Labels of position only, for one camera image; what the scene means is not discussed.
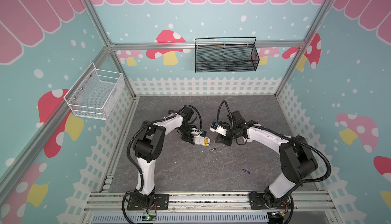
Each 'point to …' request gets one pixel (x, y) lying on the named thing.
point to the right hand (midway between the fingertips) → (217, 138)
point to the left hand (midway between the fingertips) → (192, 138)
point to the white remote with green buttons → (202, 140)
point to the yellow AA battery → (206, 141)
